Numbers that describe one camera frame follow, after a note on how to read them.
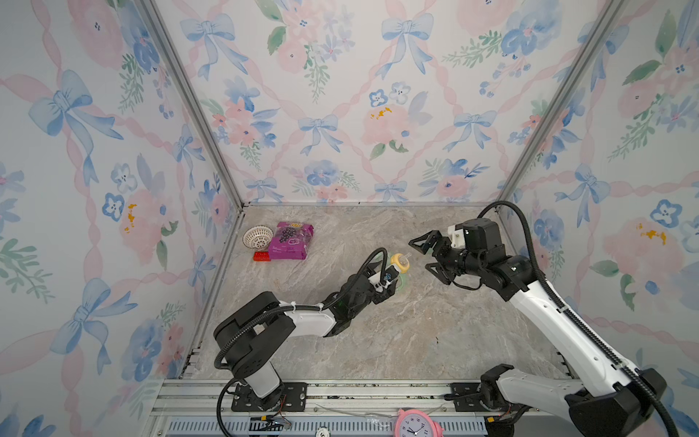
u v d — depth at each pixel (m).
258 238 1.07
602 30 0.72
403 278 0.78
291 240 1.00
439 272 0.66
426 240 0.66
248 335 0.46
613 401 0.37
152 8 0.69
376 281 0.74
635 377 0.38
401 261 0.77
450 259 0.63
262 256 1.01
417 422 0.69
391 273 0.70
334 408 0.73
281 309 0.50
